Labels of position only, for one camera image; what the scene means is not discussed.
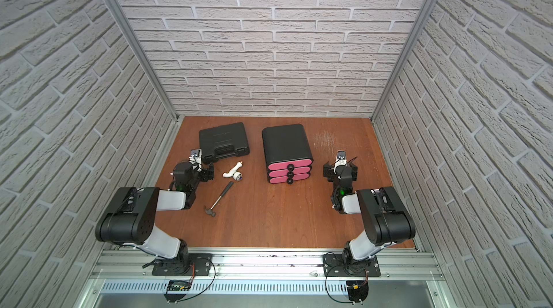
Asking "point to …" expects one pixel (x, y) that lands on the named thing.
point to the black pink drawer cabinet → (288, 153)
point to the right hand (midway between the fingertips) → (342, 162)
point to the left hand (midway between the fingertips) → (194, 160)
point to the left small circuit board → (176, 290)
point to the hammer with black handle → (210, 211)
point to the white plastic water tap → (234, 173)
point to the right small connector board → (357, 290)
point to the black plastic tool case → (223, 140)
